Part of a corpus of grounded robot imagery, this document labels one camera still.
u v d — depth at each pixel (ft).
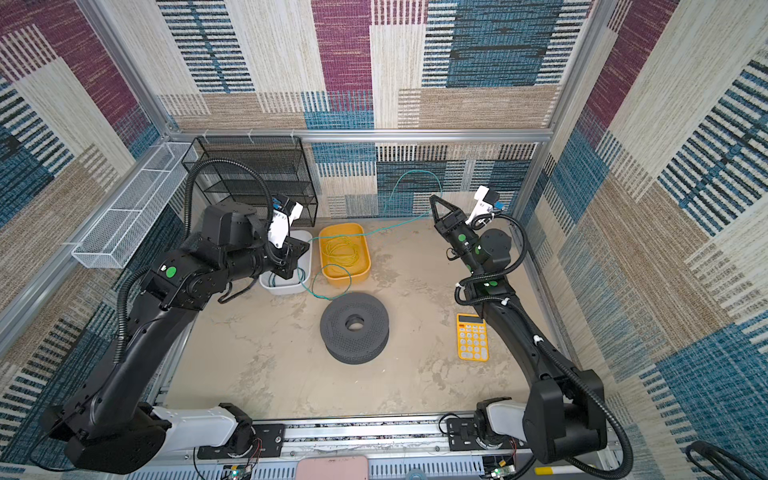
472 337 2.92
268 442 2.40
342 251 3.61
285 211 1.74
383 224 3.96
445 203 2.18
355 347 2.80
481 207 2.09
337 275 3.24
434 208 2.24
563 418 1.31
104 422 1.20
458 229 2.08
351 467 2.27
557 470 2.27
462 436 2.39
